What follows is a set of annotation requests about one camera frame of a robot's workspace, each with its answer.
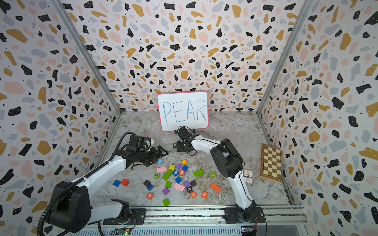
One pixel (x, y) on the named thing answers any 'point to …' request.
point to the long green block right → (198, 173)
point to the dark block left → (147, 183)
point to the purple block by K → (186, 184)
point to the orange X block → (184, 162)
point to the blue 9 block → (175, 173)
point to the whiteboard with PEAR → (189, 109)
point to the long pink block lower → (179, 187)
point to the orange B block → (149, 195)
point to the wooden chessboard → (270, 163)
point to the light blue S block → (160, 161)
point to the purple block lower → (166, 191)
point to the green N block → (156, 176)
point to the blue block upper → (185, 168)
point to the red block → (125, 182)
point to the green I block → (212, 174)
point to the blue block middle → (178, 180)
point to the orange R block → (204, 194)
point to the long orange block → (215, 187)
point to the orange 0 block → (182, 172)
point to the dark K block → (189, 190)
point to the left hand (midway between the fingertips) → (165, 155)
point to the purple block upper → (178, 166)
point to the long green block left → (167, 175)
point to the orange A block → (193, 194)
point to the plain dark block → (193, 183)
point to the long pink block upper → (161, 169)
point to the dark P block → (174, 145)
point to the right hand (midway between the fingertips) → (180, 148)
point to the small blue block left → (150, 187)
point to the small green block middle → (168, 184)
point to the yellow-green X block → (172, 167)
